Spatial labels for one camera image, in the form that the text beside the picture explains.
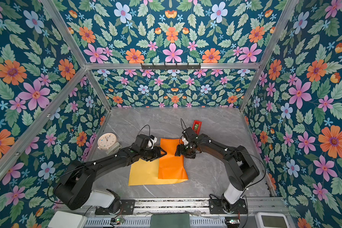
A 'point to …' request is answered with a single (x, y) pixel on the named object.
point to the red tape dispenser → (196, 127)
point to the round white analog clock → (108, 141)
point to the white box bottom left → (61, 219)
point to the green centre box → (170, 221)
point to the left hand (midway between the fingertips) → (166, 154)
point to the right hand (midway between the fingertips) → (182, 152)
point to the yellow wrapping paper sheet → (146, 172)
